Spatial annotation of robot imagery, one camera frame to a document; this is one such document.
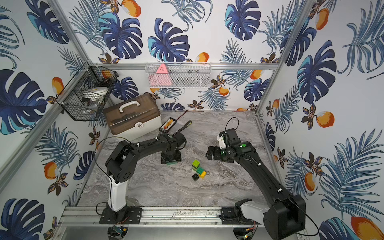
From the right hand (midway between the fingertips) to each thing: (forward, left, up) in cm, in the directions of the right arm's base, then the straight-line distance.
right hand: (214, 154), depth 80 cm
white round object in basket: (+24, +64, +22) cm, 72 cm away
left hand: (+3, +23, -13) cm, 26 cm away
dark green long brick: (+2, +25, -13) cm, 28 cm away
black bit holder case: (+30, +32, -12) cm, 45 cm away
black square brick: (-7, +10, -13) cm, 18 cm away
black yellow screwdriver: (+32, +17, -12) cm, 38 cm away
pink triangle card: (+40, +31, +21) cm, 55 cm away
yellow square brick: (-6, +6, -12) cm, 15 cm away
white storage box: (+21, +47, +5) cm, 52 cm away
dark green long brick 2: (-5, +8, -9) cm, 13 cm away
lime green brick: (-3, +10, -4) cm, 12 cm away
